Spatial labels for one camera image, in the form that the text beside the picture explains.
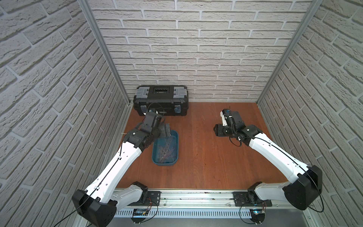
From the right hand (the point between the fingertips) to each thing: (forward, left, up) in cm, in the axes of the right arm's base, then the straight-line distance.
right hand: (219, 128), depth 81 cm
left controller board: (-38, +47, -20) cm, 63 cm away
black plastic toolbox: (+26, +30, -1) cm, 40 cm away
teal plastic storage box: (-1, +39, -18) cm, 43 cm away
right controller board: (-42, -14, -19) cm, 48 cm away
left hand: (-1, +32, +6) cm, 32 cm away
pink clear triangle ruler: (-8, +32, -18) cm, 38 cm away
